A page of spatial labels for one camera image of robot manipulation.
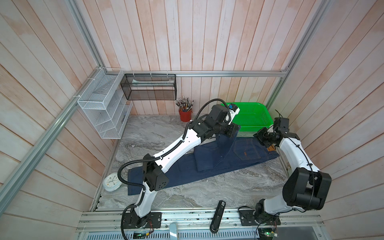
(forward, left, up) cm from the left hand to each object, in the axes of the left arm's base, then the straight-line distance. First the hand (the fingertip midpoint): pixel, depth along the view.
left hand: (237, 131), depth 72 cm
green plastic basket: (+39, -28, -30) cm, 56 cm away
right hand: (+9, -16, -14) cm, 23 cm away
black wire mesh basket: (+45, +52, -6) cm, 69 cm away
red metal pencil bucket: (+32, +27, -23) cm, 47 cm away
